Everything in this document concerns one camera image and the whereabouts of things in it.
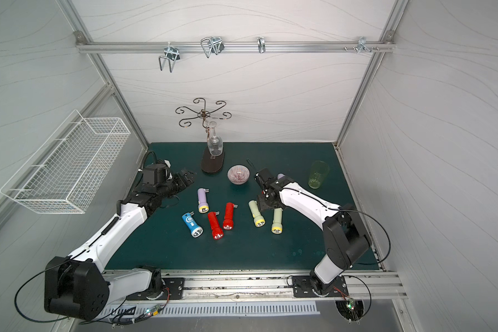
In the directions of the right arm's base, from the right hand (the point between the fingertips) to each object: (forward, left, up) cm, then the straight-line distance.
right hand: (269, 201), depth 88 cm
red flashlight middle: (-8, +17, -4) cm, 19 cm away
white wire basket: (-4, +70, +25) cm, 74 cm away
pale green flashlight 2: (-9, -4, -5) cm, 11 cm away
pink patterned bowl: (+18, +16, -6) cm, 25 cm away
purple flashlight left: (-1, +30, -5) cm, 30 cm away
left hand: (+3, +33, +11) cm, 35 cm away
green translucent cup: (+15, -23, +4) cm, 28 cm away
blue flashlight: (-13, +30, -4) cm, 33 cm away
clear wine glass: (+21, +25, +13) cm, 35 cm away
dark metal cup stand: (+27, +33, -8) cm, 43 cm away
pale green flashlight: (-6, +4, -5) cm, 9 cm away
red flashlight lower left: (-12, +22, -6) cm, 25 cm away
